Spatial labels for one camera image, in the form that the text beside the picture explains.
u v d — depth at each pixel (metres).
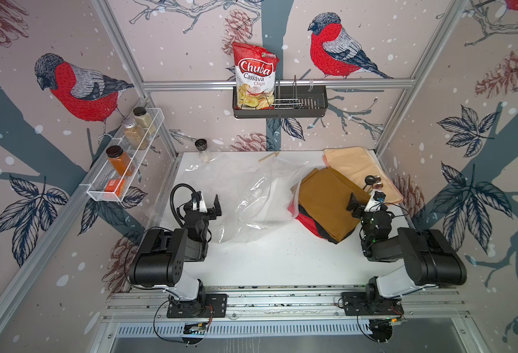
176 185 0.66
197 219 0.70
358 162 1.18
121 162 0.67
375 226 0.69
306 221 0.92
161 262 0.45
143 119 0.80
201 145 1.10
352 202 0.88
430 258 0.44
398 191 1.04
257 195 0.99
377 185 1.04
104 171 0.68
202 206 0.79
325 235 0.86
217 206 0.86
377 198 0.76
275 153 1.22
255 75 0.78
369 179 1.07
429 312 0.73
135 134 0.75
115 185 0.66
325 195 0.90
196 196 0.76
